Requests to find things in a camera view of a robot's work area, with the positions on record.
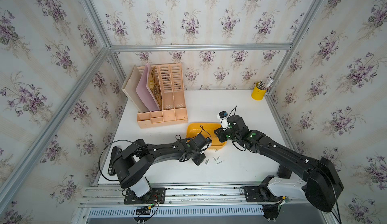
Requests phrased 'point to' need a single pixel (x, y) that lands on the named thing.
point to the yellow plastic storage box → (206, 129)
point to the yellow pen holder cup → (258, 94)
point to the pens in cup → (265, 86)
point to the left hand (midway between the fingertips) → (203, 158)
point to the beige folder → (129, 87)
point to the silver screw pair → (216, 160)
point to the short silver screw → (207, 160)
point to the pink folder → (147, 103)
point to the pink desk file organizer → (166, 82)
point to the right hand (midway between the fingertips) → (216, 131)
